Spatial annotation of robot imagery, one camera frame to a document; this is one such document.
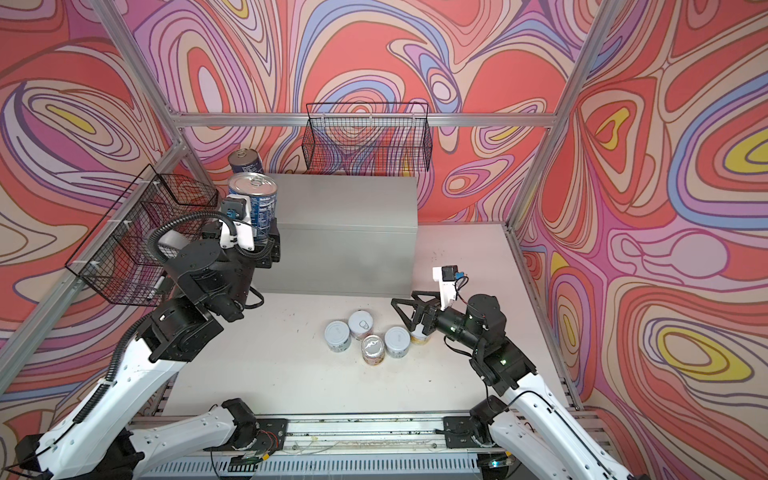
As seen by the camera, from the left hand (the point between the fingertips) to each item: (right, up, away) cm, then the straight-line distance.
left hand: (252, 215), depth 57 cm
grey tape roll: (-27, -4, +17) cm, 32 cm away
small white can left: (+12, -31, +28) cm, 44 cm away
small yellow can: (+36, -34, +30) cm, 58 cm away
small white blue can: (+29, -32, +27) cm, 51 cm away
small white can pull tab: (+18, -28, +29) cm, 45 cm away
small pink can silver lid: (+22, -35, +25) cm, 48 cm away
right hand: (+30, -19, +10) cm, 37 cm away
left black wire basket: (-37, -9, +12) cm, 40 cm away
